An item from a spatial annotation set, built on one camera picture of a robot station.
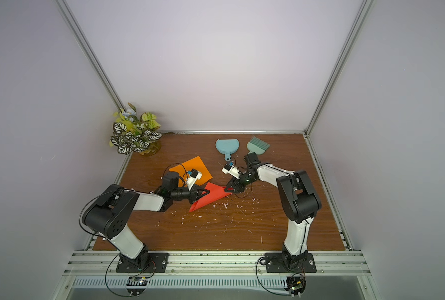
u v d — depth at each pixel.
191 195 0.79
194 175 0.80
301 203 0.50
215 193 0.91
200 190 0.83
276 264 0.73
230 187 0.84
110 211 0.48
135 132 0.90
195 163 1.07
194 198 0.83
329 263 0.74
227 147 1.11
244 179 0.82
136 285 0.72
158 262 0.74
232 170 0.83
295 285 0.70
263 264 0.73
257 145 1.13
